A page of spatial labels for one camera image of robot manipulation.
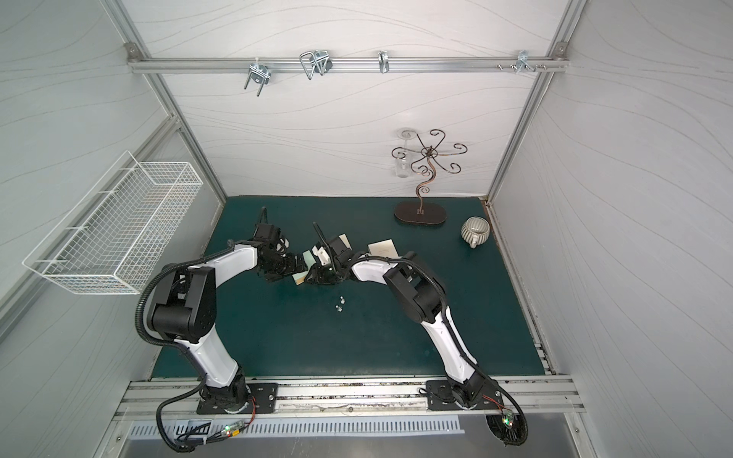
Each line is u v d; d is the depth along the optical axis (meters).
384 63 0.78
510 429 0.72
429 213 1.14
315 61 0.76
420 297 0.56
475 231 1.07
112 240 0.68
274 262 0.81
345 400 0.75
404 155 0.89
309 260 0.97
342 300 0.92
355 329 0.86
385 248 1.01
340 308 0.90
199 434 0.71
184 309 0.49
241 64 0.78
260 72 0.78
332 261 0.88
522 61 0.77
